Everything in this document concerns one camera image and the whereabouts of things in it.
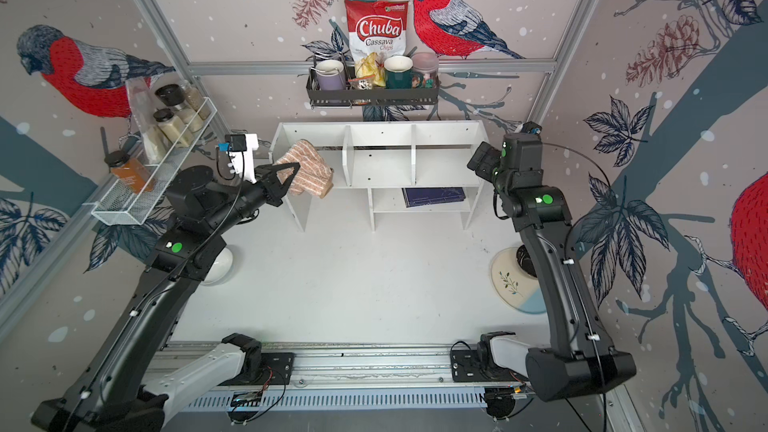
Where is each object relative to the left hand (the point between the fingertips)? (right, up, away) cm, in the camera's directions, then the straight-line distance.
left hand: (303, 158), depth 61 cm
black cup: (+59, -29, +27) cm, 71 cm away
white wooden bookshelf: (+23, 0, +27) cm, 35 cm away
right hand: (+42, +2, +10) cm, 43 cm away
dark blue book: (+30, -9, +30) cm, 43 cm away
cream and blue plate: (+55, -36, +25) cm, 71 cm away
